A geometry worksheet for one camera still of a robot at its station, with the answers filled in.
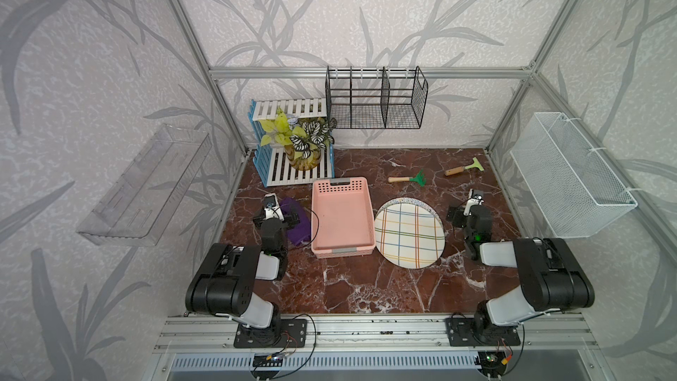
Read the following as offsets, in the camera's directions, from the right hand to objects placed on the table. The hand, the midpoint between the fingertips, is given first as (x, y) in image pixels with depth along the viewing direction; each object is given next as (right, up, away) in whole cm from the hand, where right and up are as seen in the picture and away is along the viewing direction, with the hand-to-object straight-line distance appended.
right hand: (465, 203), depth 95 cm
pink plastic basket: (-45, -6, +4) cm, 46 cm away
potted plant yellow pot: (-58, +23, -6) cm, 62 cm away
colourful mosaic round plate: (-20, 0, +7) cm, 21 cm away
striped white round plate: (-21, -10, -4) cm, 24 cm away
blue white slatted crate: (-77, +16, +19) cm, 81 cm away
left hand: (-67, +1, -5) cm, 67 cm away
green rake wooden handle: (-13, +9, +14) cm, 21 cm away
